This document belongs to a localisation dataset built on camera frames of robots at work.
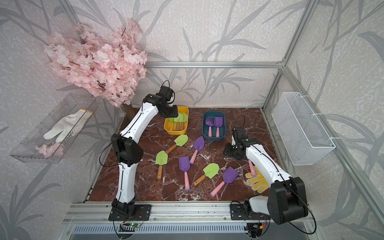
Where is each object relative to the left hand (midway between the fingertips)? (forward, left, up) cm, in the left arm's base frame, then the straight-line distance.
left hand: (176, 114), depth 92 cm
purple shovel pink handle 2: (-25, -6, -18) cm, 31 cm away
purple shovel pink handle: (-11, -14, -19) cm, 26 cm away
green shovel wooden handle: (+10, -3, -18) cm, 20 cm away
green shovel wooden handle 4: (-7, -1, -19) cm, 21 cm away
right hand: (-21, -30, -9) cm, 38 cm away
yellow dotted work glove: (-35, -48, -18) cm, 62 cm away
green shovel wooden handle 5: (-28, -21, -19) cm, 40 cm away
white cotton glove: (-20, +45, +14) cm, 51 cm away
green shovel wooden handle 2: (+11, +1, -17) cm, 20 cm away
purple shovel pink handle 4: (+6, -22, -16) cm, 28 cm away
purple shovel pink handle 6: (-28, -46, -16) cm, 56 cm away
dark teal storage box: (0, -31, -17) cm, 35 cm away
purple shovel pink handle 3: (+7, -28, -17) cm, 34 cm away
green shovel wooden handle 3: (-22, +9, -18) cm, 30 cm away
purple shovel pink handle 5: (-32, -32, -17) cm, 49 cm away
